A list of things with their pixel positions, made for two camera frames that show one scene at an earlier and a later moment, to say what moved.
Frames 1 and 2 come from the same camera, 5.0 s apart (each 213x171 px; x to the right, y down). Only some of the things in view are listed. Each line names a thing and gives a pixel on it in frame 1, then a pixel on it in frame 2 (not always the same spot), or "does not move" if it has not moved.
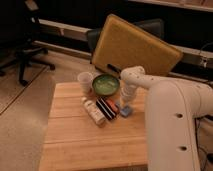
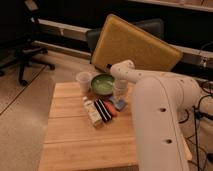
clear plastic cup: (86, 80) does not move
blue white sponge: (125, 111) -> (118, 103)
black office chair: (18, 30) does not move
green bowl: (106, 84) does not move
